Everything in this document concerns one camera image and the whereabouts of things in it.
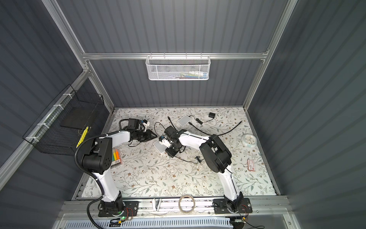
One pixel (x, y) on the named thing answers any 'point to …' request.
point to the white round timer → (249, 140)
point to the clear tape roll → (183, 212)
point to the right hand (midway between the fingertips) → (171, 154)
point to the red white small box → (251, 165)
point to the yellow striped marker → (83, 136)
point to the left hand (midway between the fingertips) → (155, 136)
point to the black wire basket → (59, 130)
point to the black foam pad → (76, 117)
